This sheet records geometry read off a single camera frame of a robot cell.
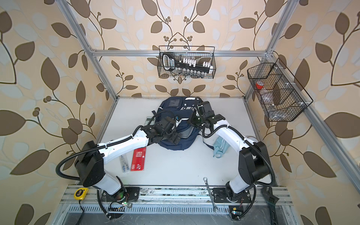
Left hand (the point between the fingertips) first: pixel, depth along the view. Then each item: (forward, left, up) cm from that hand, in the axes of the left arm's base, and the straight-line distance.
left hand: (173, 129), depth 84 cm
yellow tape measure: (-33, +48, -13) cm, 60 cm away
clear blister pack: (-15, +30, -16) cm, 38 cm away
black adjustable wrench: (-34, -52, -13) cm, 64 cm away
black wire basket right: (+8, -58, +21) cm, 62 cm away
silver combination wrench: (-39, -23, -15) cm, 48 cm away
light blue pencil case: (-5, -30, -12) cm, 33 cm away
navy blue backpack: (+21, -3, -5) cm, 22 cm away
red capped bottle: (+18, -50, +20) cm, 57 cm away
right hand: (+5, -8, +2) cm, 9 cm away
